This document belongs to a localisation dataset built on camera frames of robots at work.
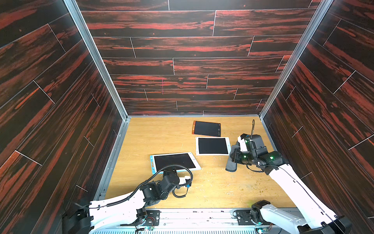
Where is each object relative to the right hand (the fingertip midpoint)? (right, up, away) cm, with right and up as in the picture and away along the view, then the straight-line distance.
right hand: (233, 154), depth 78 cm
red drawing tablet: (-10, +14, +35) cm, 39 cm away
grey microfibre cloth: (-2, -6, -4) cm, 7 cm away
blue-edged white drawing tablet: (-26, -6, +13) cm, 30 cm away
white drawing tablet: (-7, +1, +26) cm, 27 cm away
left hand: (-33, -8, +3) cm, 34 cm away
